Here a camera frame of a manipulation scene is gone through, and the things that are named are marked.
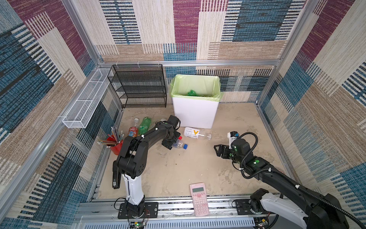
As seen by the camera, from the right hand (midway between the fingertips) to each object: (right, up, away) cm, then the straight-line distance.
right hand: (220, 149), depth 84 cm
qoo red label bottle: (-56, +9, +14) cm, 58 cm away
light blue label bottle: (-24, +2, +8) cm, 25 cm away
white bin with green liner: (-14, +29, -1) cm, 32 cm away
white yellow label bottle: (-14, +8, +13) cm, 21 cm away
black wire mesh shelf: (-56, +43, +28) cm, 76 cm away
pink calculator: (-13, -24, -8) cm, 29 cm away
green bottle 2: (-49, +13, +18) cm, 54 cm away
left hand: (-25, +4, +12) cm, 28 cm away
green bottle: (-16, +36, +18) cm, 43 cm away
